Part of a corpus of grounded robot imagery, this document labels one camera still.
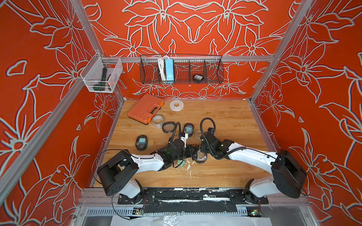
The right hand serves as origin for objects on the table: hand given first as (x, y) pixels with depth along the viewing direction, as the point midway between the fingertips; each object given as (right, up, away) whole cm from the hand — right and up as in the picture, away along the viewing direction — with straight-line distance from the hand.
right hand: (199, 146), depth 86 cm
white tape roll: (-15, +27, +29) cm, 42 cm away
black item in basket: (0, +46, +10) cm, 47 cm away
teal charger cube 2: (-38, +2, +7) cm, 38 cm away
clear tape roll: (-29, +15, +19) cm, 38 cm away
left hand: (-1, 0, -5) cm, 5 cm away
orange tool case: (-40, +23, +20) cm, 51 cm away
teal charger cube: (-6, +9, +14) cm, 18 cm away
